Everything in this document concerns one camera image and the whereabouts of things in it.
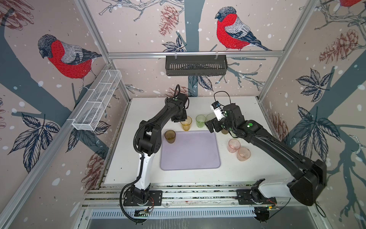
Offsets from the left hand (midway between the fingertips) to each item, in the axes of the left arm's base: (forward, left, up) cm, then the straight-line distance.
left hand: (182, 119), depth 96 cm
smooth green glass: (+1, -13, -2) cm, 13 cm away
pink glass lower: (-22, -39, -8) cm, 46 cm away
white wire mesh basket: (-13, +47, +21) cm, 53 cm away
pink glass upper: (-16, -35, -8) cm, 39 cm away
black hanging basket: (+38, -3, +18) cm, 42 cm away
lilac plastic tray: (-18, -6, -9) cm, 21 cm away
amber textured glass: (-9, +8, -7) cm, 14 cm away
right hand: (-11, -17, +14) cm, 24 cm away
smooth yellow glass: (+1, -3, -7) cm, 8 cm away
